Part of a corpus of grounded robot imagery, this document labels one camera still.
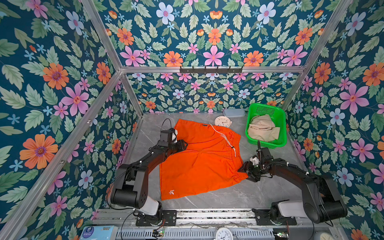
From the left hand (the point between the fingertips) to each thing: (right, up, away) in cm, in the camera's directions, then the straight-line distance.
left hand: (186, 141), depth 90 cm
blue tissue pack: (-36, -38, -25) cm, 58 cm away
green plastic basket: (+68, +17, +23) cm, 74 cm away
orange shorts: (+16, -13, +4) cm, 21 cm away
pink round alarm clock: (+25, +14, +22) cm, 36 cm away
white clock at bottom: (+19, -40, -23) cm, 50 cm away
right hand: (+33, -18, -3) cm, 37 cm away
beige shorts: (+47, +8, +2) cm, 48 cm away
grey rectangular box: (+36, +19, +27) cm, 49 cm away
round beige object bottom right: (+66, -41, -24) cm, 81 cm away
